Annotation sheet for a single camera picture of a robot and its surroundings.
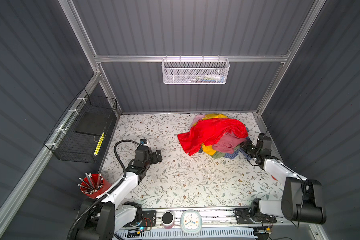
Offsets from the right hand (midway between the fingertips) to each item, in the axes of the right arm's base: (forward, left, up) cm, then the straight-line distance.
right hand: (243, 142), depth 90 cm
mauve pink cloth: (-1, +10, +2) cm, 10 cm away
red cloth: (+7, +22, +3) cm, 23 cm away
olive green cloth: (-4, +14, -7) cm, 16 cm away
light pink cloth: (+28, +27, -8) cm, 40 cm away
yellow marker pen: (-13, +76, +19) cm, 79 cm away
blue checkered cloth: (-2, +1, -9) cm, 10 cm away
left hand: (-6, +54, 0) cm, 55 cm away
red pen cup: (-26, +81, +2) cm, 85 cm away
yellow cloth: (0, +21, -7) cm, 22 cm away
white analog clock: (-40, +33, -7) cm, 52 cm away
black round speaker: (-40, +44, -4) cm, 59 cm away
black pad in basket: (-1, +82, +21) cm, 84 cm away
